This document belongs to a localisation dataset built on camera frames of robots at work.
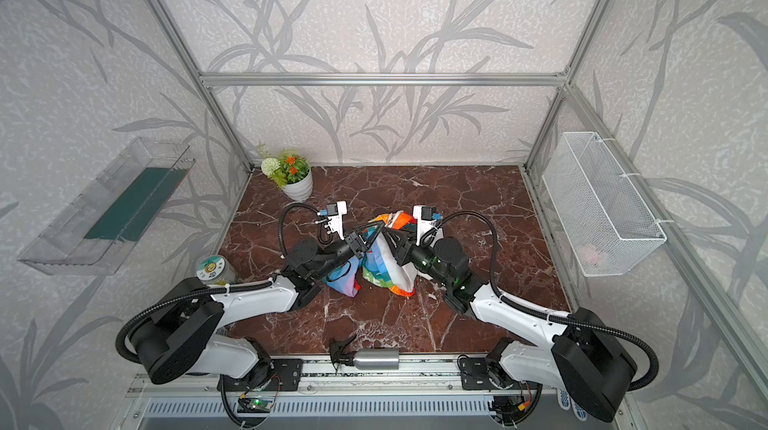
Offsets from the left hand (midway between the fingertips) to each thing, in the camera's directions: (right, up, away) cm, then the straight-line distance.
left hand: (387, 220), depth 72 cm
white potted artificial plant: (-34, +13, +28) cm, 46 cm away
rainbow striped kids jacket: (-1, -13, +7) cm, 15 cm away
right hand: (0, 0, +2) cm, 2 cm away
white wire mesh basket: (+46, +1, -10) cm, 47 cm away
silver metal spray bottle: (-6, -35, +2) cm, 35 cm away
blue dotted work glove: (+42, -43, -2) cm, 60 cm away
